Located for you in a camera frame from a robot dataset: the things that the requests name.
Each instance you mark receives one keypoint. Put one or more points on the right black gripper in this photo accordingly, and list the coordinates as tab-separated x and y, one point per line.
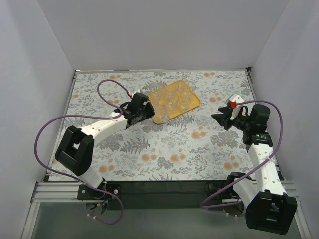
236	122

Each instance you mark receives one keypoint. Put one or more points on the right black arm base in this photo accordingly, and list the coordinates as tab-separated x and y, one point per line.
225	202

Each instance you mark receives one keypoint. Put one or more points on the yellow plastic tray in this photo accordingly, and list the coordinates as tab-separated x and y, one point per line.
195	102

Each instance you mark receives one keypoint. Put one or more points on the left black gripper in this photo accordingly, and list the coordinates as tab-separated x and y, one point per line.
143	113

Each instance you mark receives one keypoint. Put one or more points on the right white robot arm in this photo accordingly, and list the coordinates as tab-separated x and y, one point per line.
268	206

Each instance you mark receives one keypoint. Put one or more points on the clear glass edge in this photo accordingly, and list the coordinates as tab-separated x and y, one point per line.
161	114

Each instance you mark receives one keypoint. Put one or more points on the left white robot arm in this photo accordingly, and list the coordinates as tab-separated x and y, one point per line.
75	151

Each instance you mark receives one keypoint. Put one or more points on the small clear glass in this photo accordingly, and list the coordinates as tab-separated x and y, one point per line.
181	82
185	100

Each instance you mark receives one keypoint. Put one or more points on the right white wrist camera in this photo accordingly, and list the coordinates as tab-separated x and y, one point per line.
234	102

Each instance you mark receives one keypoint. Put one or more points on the aluminium frame rail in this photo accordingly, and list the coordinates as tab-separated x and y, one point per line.
67	191

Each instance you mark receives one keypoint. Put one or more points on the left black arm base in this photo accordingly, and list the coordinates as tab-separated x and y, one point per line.
109	193

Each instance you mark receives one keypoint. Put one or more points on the floral patterned table mat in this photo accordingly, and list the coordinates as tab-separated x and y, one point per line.
192	146

